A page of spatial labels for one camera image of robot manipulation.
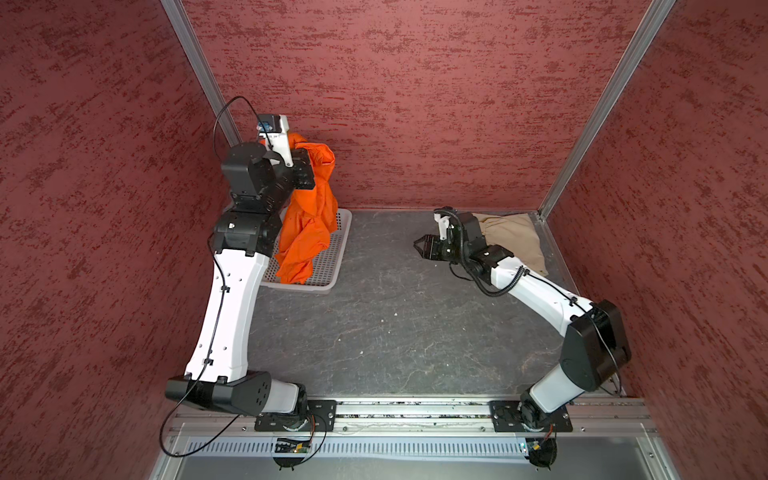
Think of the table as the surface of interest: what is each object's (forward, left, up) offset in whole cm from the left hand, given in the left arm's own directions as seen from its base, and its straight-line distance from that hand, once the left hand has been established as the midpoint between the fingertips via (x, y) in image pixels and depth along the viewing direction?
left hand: (304, 156), depth 63 cm
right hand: (-3, -27, -30) cm, 40 cm away
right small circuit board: (-48, -57, -50) cm, 90 cm away
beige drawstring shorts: (+17, -66, -45) cm, 82 cm away
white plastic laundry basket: (-4, +1, -38) cm, 38 cm away
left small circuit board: (-48, +4, -51) cm, 70 cm away
